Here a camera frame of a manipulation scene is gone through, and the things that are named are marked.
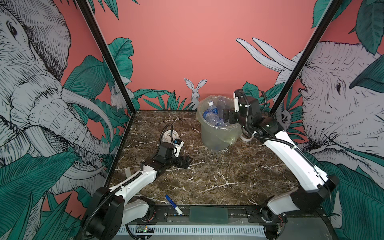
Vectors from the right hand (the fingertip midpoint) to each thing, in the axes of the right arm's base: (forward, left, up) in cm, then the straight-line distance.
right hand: (231, 106), depth 70 cm
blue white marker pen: (-38, +26, -37) cm, 59 cm away
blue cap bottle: (+2, +7, -11) cm, 13 cm away
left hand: (-12, +23, -27) cm, 37 cm away
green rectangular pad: (-40, +10, -37) cm, 55 cm away
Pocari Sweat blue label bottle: (+14, +8, -16) cm, 22 cm away
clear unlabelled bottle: (+15, +1, -11) cm, 19 cm away
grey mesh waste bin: (-6, +7, -17) cm, 20 cm away
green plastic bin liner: (-7, +7, -17) cm, 20 cm away
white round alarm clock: (+7, +38, -35) cm, 52 cm away
